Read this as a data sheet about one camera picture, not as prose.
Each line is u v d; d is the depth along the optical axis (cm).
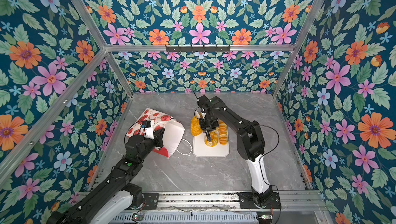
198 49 92
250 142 53
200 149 91
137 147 60
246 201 73
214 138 90
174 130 96
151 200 74
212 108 65
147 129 68
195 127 93
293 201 75
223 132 96
